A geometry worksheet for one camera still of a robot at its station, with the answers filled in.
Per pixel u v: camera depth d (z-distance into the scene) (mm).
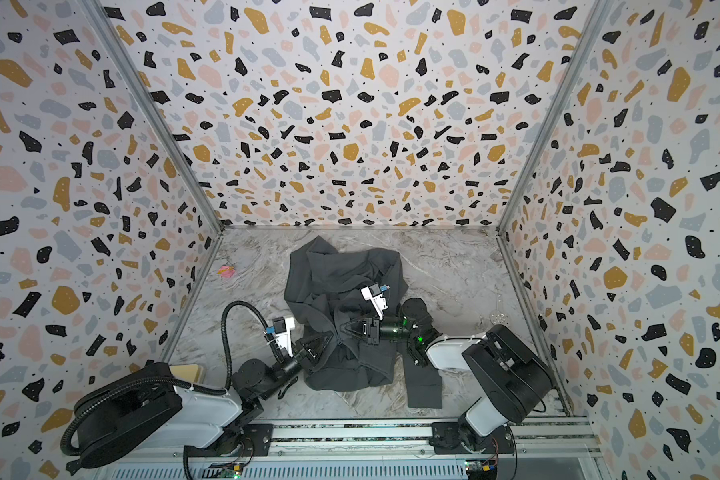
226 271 1032
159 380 481
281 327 683
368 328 714
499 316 973
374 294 732
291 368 679
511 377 448
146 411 429
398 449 732
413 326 652
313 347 702
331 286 1001
